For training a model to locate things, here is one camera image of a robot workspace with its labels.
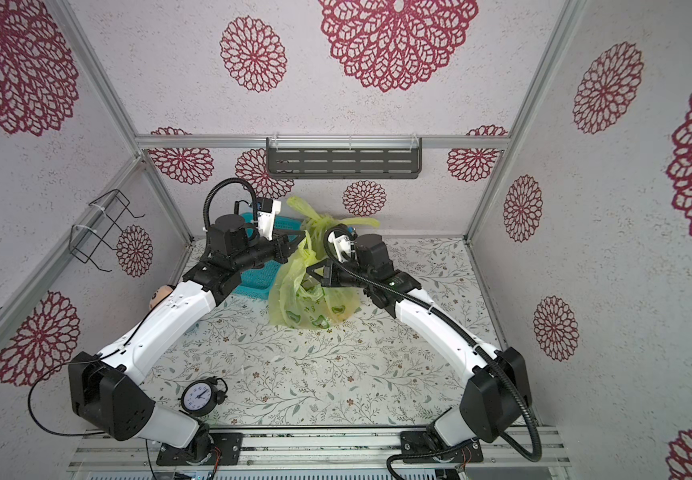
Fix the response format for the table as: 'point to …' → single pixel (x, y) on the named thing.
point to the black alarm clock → (201, 397)
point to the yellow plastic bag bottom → (298, 300)
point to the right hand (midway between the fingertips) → (305, 268)
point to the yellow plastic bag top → (315, 226)
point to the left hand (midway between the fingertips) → (303, 234)
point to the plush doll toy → (159, 294)
